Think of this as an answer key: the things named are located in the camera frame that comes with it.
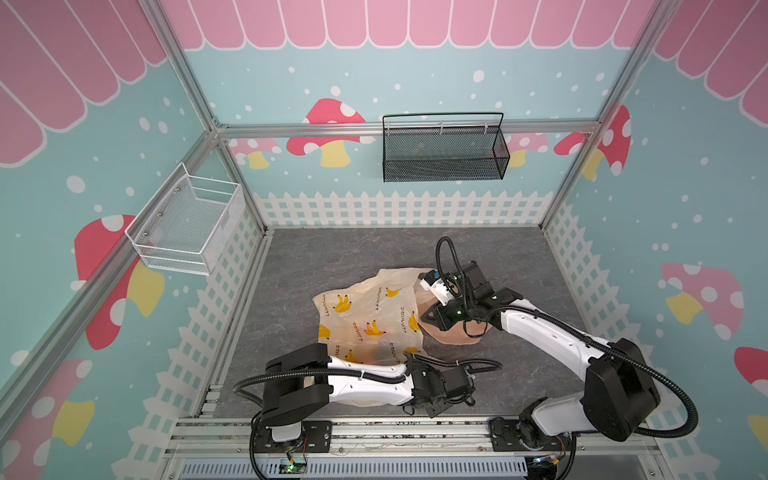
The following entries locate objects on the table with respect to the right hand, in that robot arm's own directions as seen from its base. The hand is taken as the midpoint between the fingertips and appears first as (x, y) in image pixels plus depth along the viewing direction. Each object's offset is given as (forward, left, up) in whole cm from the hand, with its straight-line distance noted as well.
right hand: (423, 316), depth 82 cm
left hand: (-18, -2, -11) cm, 21 cm away
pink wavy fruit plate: (-8, -9, +7) cm, 14 cm away
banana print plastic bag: (+2, +14, -6) cm, 15 cm away
